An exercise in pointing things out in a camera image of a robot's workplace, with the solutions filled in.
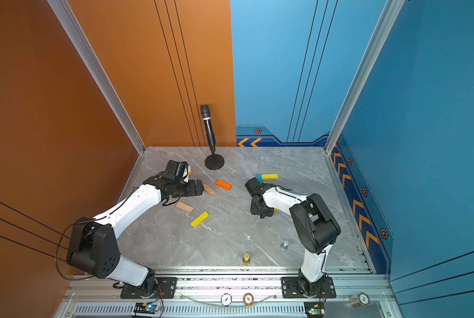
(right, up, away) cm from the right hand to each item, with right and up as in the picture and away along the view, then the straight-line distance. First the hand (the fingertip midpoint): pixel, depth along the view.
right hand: (259, 211), depth 95 cm
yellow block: (+7, +16, +11) cm, 21 cm away
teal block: (+1, +15, +11) cm, 19 cm away
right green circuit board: (+18, -30, -24) cm, 42 cm away
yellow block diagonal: (-28, -3, -4) cm, 28 cm away
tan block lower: (-36, +2, -1) cm, 36 cm away
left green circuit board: (-43, -29, -24) cm, 57 cm away
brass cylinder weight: (-7, -15, -17) cm, 24 cm away
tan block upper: (-26, +10, +4) cm, 28 cm away
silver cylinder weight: (+9, -11, -14) cm, 20 cm away
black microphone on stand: (-25, +24, +18) cm, 39 cm away
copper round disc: (-6, -26, -24) cm, 36 cm away
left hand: (-29, +13, -5) cm, 32 cm away
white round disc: (-14, -26, -24) cm, 38 cm away
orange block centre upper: (-17, +12, +8) cm, 22 cm away
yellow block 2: (+4, +6, -22) cm, 23 cm away
